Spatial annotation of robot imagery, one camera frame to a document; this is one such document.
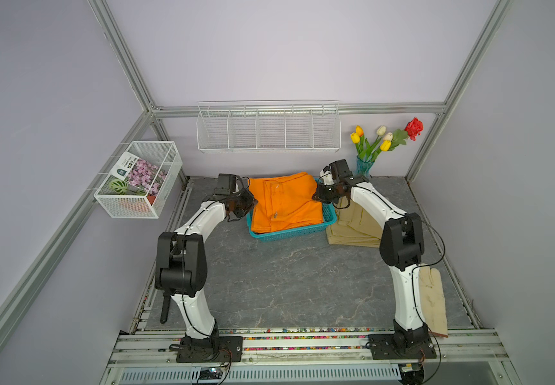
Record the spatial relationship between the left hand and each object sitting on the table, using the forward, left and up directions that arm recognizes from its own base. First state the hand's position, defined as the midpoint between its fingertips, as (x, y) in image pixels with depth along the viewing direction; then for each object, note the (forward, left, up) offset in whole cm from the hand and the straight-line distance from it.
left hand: (259, 200), depth 93 cm
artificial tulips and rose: (+19, -49, +6) cm, 53 cm away
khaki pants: (-8, -39, -12) cm, 42 cm away
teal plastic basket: (-5, -29, -8) cm, 30 cm away
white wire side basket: (-10, +41, +15) cm, 45 cm away
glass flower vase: (+15, -46, -1) cm, 48 cm away
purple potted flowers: (-3, +34, +18) cm, 39 cm away
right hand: (+4, -22, -3) cm, 23 cm away
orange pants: (+1, -10, -4) cm, 11 cm away
